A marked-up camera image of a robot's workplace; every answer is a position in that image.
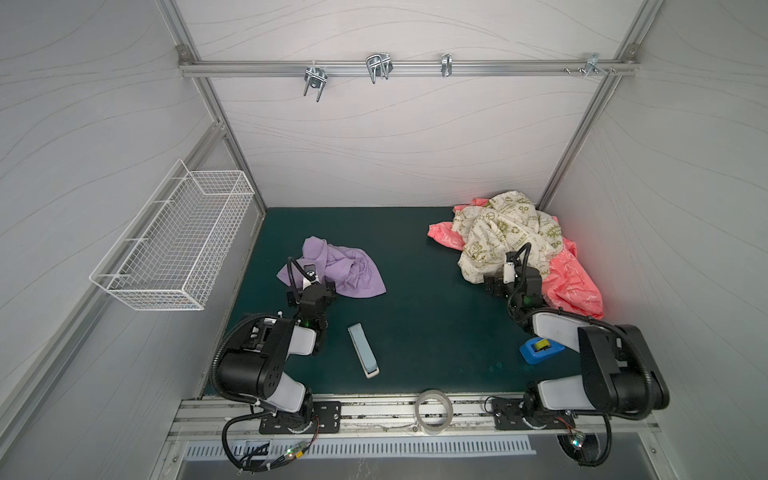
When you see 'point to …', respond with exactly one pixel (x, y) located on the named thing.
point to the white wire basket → (171, 250)
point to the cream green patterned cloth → (492, 230)
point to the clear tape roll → (429, 428)
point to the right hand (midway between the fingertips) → (507, 267)
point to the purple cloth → (351, 270)
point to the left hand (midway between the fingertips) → (314, 275)
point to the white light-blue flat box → (364, 350)
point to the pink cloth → (567, 288)
